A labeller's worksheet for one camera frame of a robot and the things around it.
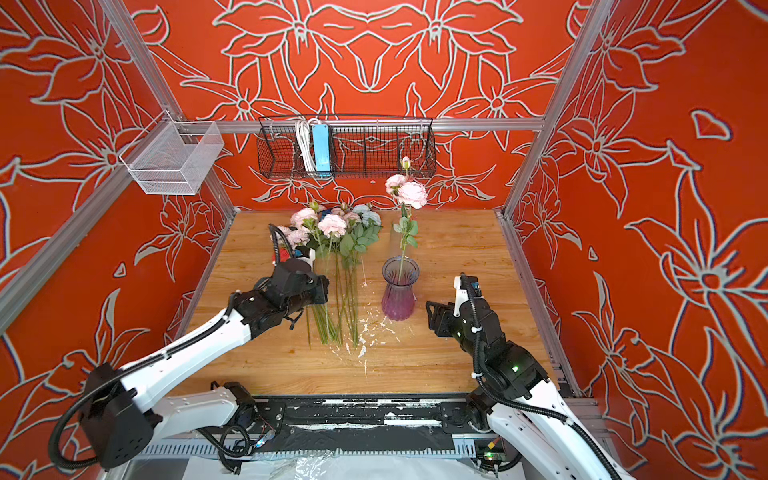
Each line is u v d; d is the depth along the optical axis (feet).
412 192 2.29
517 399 1.54
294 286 1.94
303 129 2.87
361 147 3.20
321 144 2.94
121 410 1.24
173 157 3.03
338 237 2.72
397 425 2.39
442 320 2.04
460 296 2.08
